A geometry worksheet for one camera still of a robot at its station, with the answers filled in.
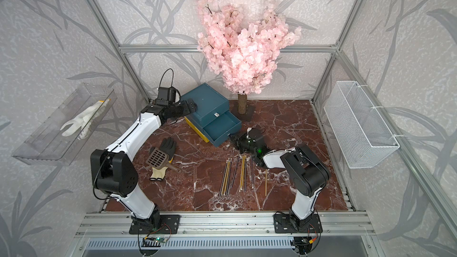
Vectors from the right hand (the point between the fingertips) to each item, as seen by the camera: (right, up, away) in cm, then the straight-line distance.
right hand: (227, 135), depth 88 cm
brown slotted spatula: (-35, -12, +1) cm, 37 cm away
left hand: (-18, +14, 0) cm, 23 cm away
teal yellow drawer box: (-8, +8, +2) cm, 11 cm away
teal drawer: (-5, +3, +1) cm, 5 cm away
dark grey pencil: (+4, -18, 0) cm, 18 cm away
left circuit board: (-26, -40, -18) cm, 51 cm away
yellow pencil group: (+8, -19, 0) cm, 21 cm away
